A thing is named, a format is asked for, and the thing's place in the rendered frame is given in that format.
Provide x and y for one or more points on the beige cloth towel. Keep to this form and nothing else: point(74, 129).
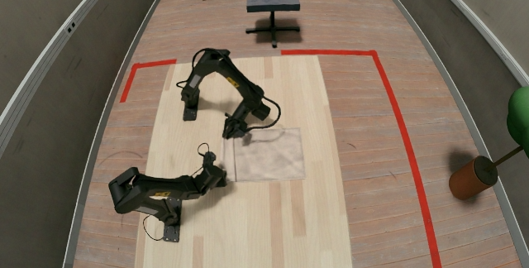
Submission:
point(264, 155)

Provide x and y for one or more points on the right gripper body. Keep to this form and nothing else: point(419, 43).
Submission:
point(222, 182)

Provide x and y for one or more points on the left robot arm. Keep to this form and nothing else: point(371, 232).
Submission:
point(210, 62)

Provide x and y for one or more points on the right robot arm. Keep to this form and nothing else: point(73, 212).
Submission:
point(168, 211)

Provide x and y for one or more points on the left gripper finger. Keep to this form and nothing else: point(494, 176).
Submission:
point(227, 128)
point(230, 134)

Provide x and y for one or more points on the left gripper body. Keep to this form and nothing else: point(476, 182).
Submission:
point(239, 116)

